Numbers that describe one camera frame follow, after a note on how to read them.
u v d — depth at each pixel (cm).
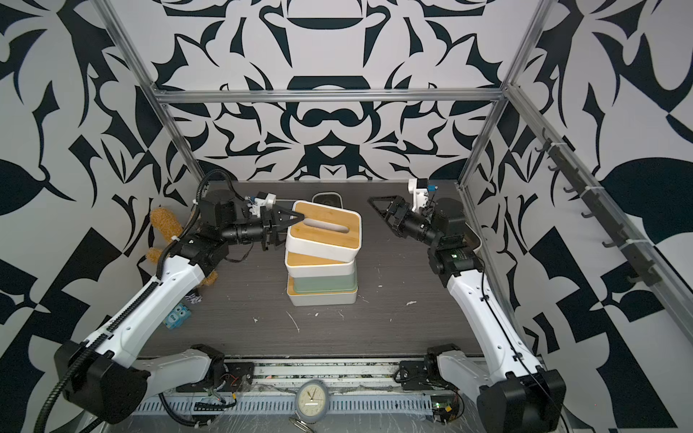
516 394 37
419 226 60
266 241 64
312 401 67
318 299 86
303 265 68
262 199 69
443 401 72
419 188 65
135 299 44
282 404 71
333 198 106
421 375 73
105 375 37
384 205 61
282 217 62
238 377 72
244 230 60
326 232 66
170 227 92
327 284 81
